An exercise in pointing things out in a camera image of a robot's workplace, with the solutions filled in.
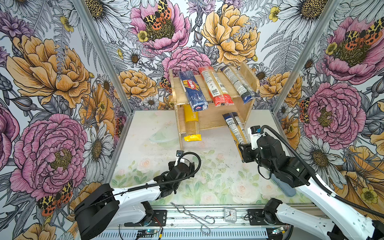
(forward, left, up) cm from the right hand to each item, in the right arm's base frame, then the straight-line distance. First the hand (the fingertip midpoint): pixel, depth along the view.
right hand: (243, 150), depth 69 cm
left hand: (+3, +28, -20) cm, 34 cm away
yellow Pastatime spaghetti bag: (+18, +23, -1) cm, 29 cm away
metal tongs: (-23, +16, -27) cm, 39 cm away
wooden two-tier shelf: (+25, +12, -5) cm, 28 cm away
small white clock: (-21, +6, -25) cm, 33 cm away
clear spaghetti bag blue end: (+8, +2, +5) cm, 9 cm away
